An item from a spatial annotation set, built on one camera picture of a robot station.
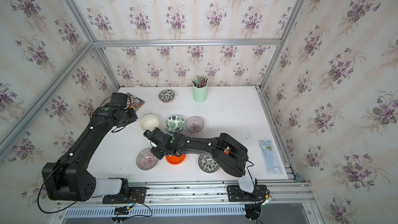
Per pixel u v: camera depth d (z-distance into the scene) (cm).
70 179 39
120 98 64
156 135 63
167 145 63
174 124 96
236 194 74
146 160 83
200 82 105
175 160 81
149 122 94
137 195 73
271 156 86
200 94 104
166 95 112
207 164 82
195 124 98
